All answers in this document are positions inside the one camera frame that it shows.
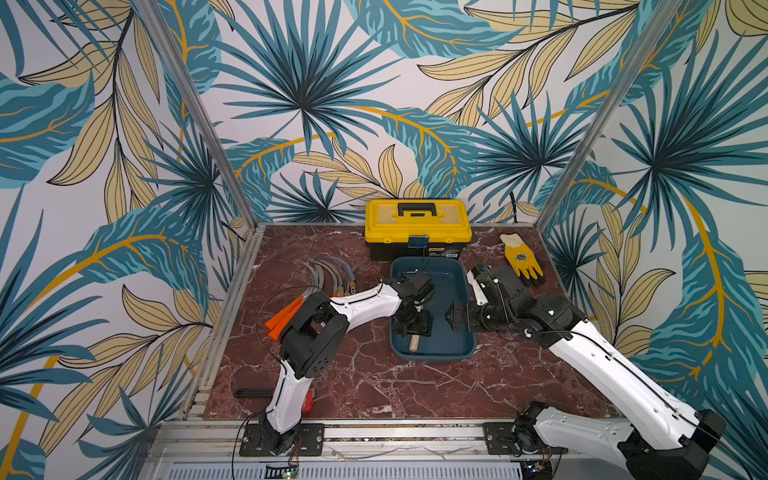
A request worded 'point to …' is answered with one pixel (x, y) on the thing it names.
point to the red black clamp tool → (309, 401)
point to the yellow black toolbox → (417, 228)
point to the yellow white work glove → (520, 256)
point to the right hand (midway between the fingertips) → (462, 314)
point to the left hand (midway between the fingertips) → (421, 336)
